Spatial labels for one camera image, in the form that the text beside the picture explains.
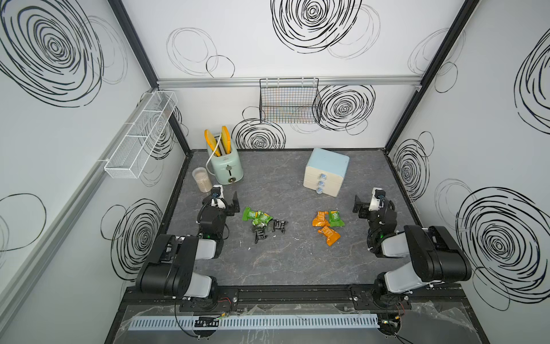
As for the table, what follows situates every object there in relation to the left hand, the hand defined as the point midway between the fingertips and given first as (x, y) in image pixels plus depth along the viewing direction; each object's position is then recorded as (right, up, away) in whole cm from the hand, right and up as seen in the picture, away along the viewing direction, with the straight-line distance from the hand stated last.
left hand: (223, 192), depth 88 cm
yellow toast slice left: (-7, +22, +8) cm, 25 cm away
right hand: (+62, -2, +1) cm, 62 cm away
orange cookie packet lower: (+45, -18, 0) cm, 49 cm away
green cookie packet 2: (+16, -13, +3) cm, 21 cm away
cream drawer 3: (+42, +1, +9) cm, 43 cm away
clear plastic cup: (-12, +6, +8) cm, 16 cm away
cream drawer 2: (+42, +6, +5) cm, 43 cm away
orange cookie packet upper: (+42, -12, +5) cm, 44 cm away
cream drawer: (+42, +8, +5) cm, 43 cm away
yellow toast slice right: (-1, +23, +9) cm, 24 cm away
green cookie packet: (+10, -10, +6) cm, 15 cm away
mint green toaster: (0, +10, +8) cm, 13 cm away
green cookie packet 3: (+48, -12, +5) cm, 49 cm away
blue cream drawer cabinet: (+46, +13, +6) cm, 48 cm away
